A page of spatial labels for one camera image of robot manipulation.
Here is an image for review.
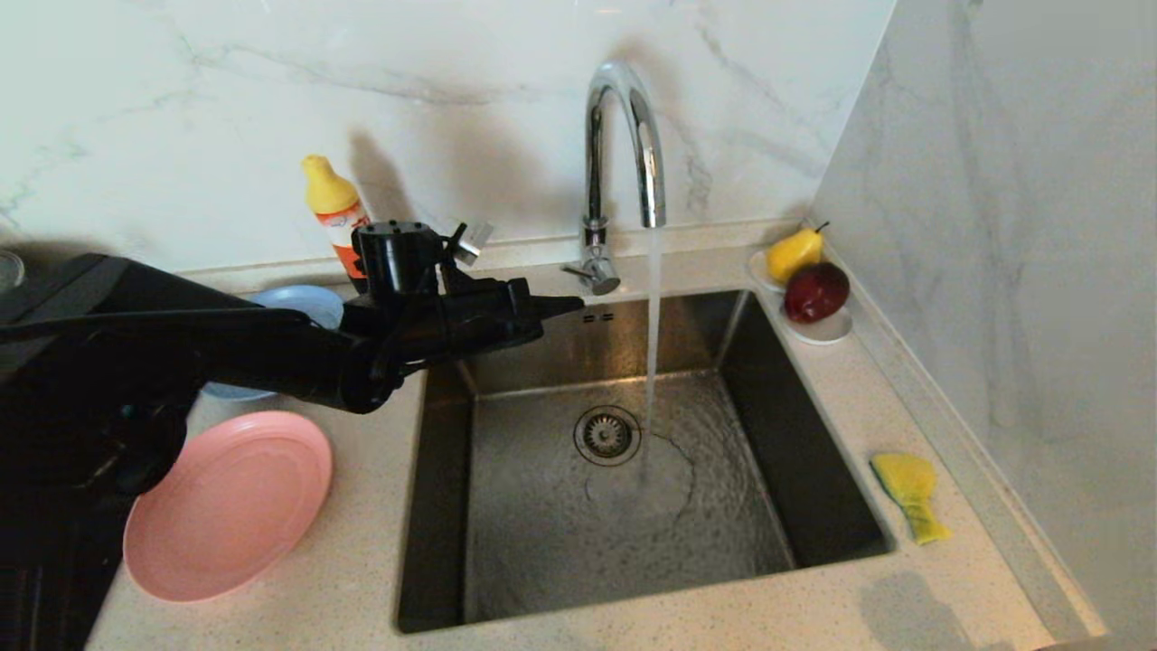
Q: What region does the yellow pear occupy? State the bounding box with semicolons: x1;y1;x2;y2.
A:
768;222;831;285

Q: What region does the blue plate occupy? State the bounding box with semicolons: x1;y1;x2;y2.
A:
201;285;346;403

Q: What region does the chrome gooseneck faucet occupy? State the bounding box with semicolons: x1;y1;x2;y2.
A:
560;60;668;297

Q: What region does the large pink plate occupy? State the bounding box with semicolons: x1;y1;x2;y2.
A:
123;411;334;603

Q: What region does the yellow sponge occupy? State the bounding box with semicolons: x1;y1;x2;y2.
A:
870;452;953;545

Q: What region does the orange yellow dish soap bottle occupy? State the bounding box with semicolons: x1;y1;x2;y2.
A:
301;154;372;283

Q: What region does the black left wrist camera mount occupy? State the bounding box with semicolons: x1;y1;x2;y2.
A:
351;220;448;304

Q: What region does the stainless steel sink basin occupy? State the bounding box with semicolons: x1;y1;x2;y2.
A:
394;289;896;634

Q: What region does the small white fruit dish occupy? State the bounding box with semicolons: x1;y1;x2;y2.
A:
748;250;855;345

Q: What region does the round metal drain strainer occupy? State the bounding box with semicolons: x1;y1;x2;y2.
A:
574;406;643;467

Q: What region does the dark red apple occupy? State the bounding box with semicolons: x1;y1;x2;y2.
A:
785;261;852;324

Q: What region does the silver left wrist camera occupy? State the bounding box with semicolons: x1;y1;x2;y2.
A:
443;220;495;268

